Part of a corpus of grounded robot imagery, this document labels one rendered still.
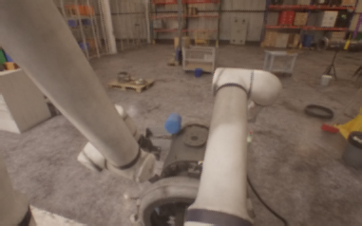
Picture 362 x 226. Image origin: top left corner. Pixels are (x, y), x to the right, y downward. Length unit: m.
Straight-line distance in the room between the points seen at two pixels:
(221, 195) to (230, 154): 0.11
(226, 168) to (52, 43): 0.41
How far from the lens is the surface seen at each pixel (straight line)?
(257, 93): 0.72
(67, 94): 0.32
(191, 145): 1.57
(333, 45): 7.77
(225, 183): 0.44
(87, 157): 0.60
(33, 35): 0.29
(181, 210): 1.29
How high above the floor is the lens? 1.90
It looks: 28 degrees down
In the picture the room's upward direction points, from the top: 1 degrees counter-clockwise
